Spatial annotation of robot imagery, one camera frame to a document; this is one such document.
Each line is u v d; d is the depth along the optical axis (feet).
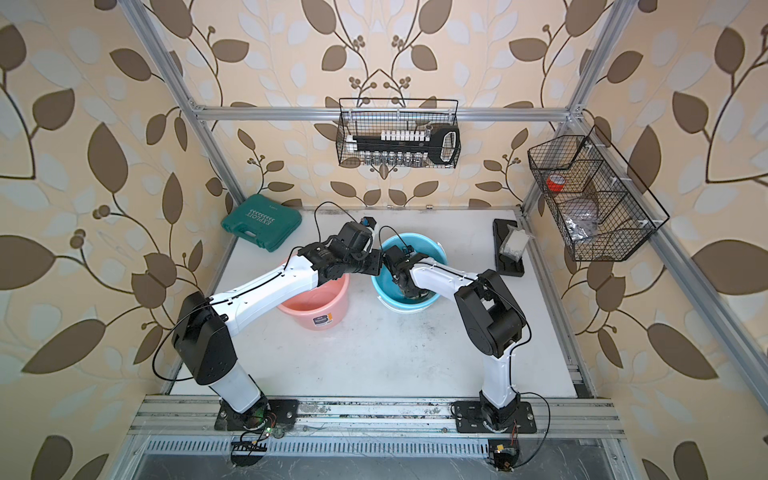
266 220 3.66
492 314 1.69
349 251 2.07
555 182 2.65
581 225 2.36
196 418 2.48
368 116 2.99
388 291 2.63
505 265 3.33
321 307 2.47
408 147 2.75
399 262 2.44
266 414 2.32
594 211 2.38
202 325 1.62
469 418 2.40
